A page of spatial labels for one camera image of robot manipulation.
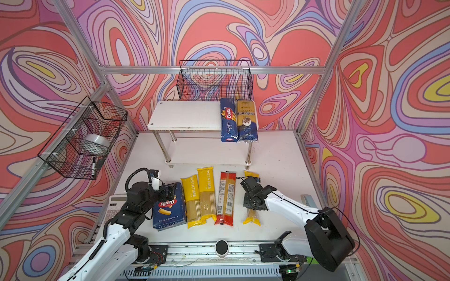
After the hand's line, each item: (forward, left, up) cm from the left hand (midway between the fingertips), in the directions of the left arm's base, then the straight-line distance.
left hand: (168, 181), depth 82 cm
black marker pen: (0, +28, +13) cm, 31 cm away
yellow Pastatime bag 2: (-1, -17, -10) cm, 20 cm away
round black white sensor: (-27, -25, -7) cm, 37 cm away
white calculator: (-6, +28, -10) cm, 30 cm away
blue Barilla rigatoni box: (-13, -2, -6) cm, 14 cm away
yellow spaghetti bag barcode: (-13, -39, -6) cm, 42 cm away
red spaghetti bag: (-5, -28, -9) cm, 30 cm away
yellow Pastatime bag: (0, -9, -11) cm, 14 cm away
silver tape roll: (+10, +28, +19) cm, 35 cm away
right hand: (-8, -40, -12) cm, 43 cm away
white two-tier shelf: (+47, -1, -14) cm, 49 cm away
